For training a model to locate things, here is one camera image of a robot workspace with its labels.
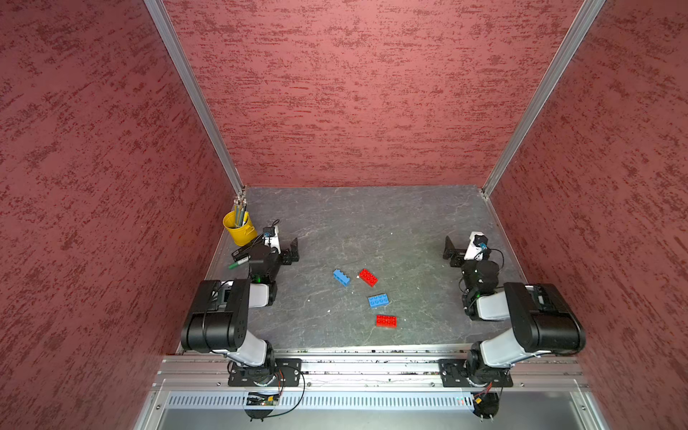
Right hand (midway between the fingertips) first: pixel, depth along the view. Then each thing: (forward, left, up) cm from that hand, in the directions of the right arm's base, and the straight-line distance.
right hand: (459, 240), depth 90 cm
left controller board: (-43, +64, -11) cm, 78 cm away
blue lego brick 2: (-17, +29, -10) cm, 35 cm away
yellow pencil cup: (+6, +78, -2) cm, 78 cm away
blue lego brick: (-8, +42, -9) cm, 43 cm away
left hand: (+3, +62, -2) cm, 62 cm away
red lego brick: (-9, +32, -10) cm, 34 cm away
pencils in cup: (+11, +77, +4) cm, 78 cm away
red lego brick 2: (-24, +27, -9) cm, 37 cm away
